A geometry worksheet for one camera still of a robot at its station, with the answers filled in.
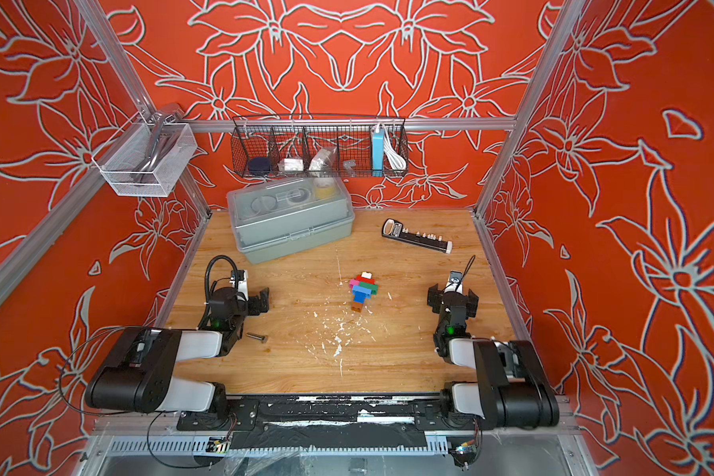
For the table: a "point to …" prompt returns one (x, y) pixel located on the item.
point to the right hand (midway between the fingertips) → (448, 284)
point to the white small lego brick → (366, 275)
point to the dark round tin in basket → (259, 166)
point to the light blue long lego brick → (358, 289)
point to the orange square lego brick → (356, 306)
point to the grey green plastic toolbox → (282, 217)
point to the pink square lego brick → (353, 283)
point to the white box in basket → (293, 165)
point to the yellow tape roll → (324, 188)
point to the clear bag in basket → (323, 165)
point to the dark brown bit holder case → (395, 229)
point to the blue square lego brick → (359, 297)
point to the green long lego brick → (373, 288)
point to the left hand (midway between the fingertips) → (252, 287)
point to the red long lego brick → (365, 280)
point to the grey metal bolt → (258, 337)
